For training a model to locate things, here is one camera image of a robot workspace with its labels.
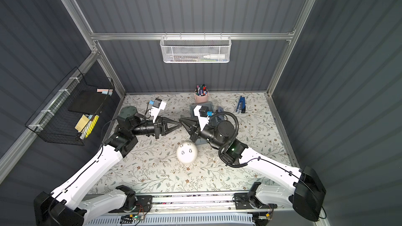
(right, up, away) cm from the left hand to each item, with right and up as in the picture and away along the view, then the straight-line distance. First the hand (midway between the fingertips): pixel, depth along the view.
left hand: (179, 128), depth 61 cm
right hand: (+1, +3, -1) cm, 3 cm away
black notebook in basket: (-49, +12, +18) cm, 54 cm away
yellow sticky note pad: (-44, +2, +6) cm, 44 cm away
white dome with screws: (+1, -15, +18) cm, 23 cm away
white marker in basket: (+16, +39, +32) cm, 53 cm away
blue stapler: (+37, +9, +51) cm, 63 cm away
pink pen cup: (+8, +16, +44) cm, 48 cm away
